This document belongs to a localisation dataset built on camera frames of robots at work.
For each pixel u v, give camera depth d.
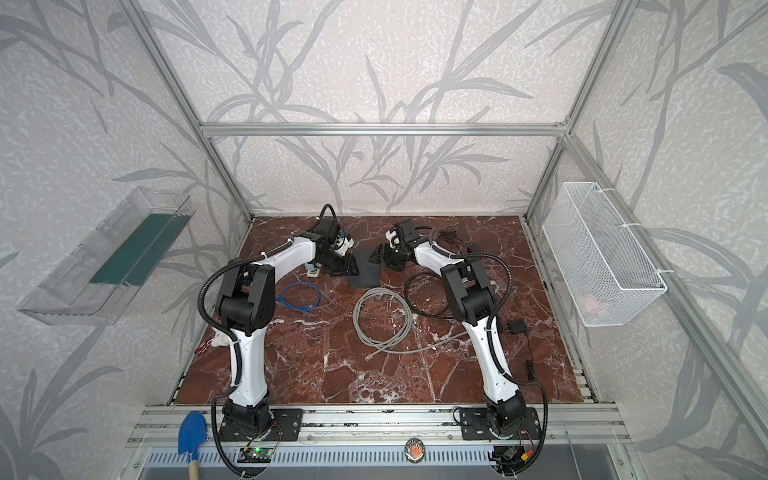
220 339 0.85
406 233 0.87
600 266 0.62
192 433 0.72
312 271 1.03
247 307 0.56
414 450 0.70
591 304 0.72
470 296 0.62
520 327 0.91
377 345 0.87
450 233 1.14
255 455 0.71
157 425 0.75
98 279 0.63
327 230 0.84
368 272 1.02
